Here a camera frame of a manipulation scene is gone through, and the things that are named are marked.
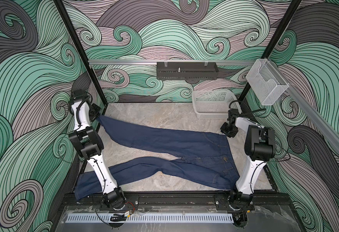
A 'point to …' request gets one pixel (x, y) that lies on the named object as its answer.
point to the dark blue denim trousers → (204, 158)
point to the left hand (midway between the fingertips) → (98, 112)
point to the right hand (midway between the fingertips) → (223, 132)
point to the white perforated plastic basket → (214, 104)
